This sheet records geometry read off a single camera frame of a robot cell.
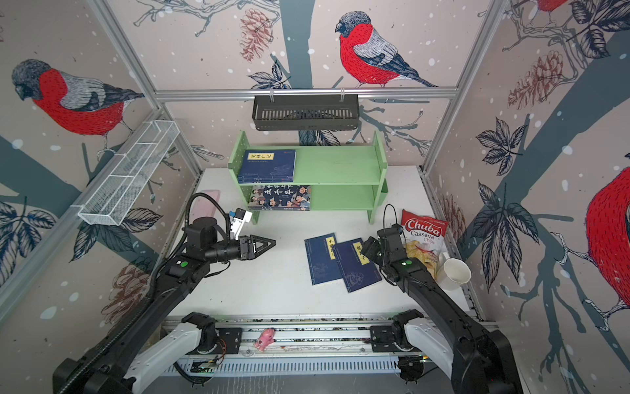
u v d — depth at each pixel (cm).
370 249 76
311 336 76
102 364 39
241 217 69
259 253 65
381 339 74
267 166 82
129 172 78
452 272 77
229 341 73
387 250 64
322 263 89
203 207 110
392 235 65
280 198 92
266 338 73
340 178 82
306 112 106
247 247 65
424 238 90
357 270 86
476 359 38
